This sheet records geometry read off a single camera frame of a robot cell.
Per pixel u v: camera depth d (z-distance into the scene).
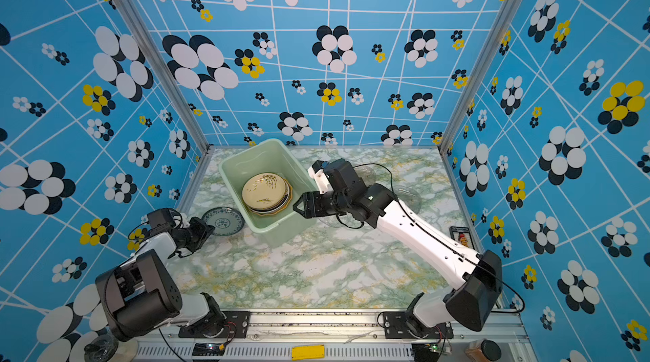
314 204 0.61
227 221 0.94
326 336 0.72
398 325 0.73
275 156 0.99
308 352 0.68
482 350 0.63
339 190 0.55
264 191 1.00
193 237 0.76
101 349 0.61
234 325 0.73
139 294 0.45
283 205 0.96
